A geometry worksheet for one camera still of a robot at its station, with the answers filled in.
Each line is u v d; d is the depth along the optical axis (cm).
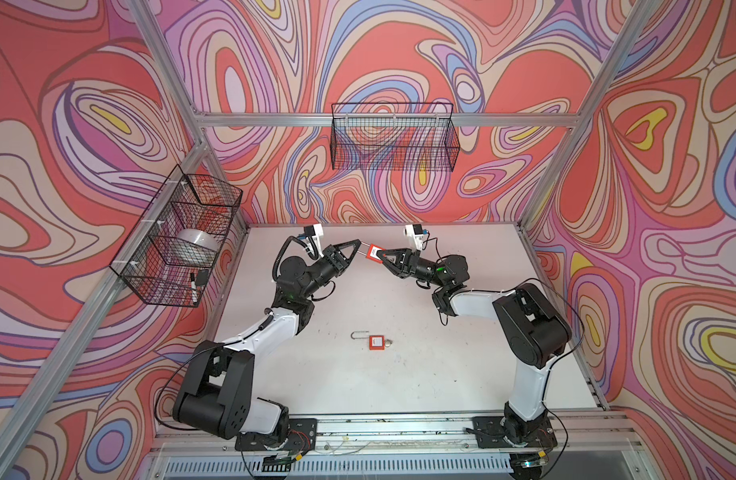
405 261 73
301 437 72
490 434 72
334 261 68
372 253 75
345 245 74
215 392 43
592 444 74
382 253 75
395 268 73
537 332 52
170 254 73
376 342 88
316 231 72
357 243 75
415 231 77
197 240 73
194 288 72
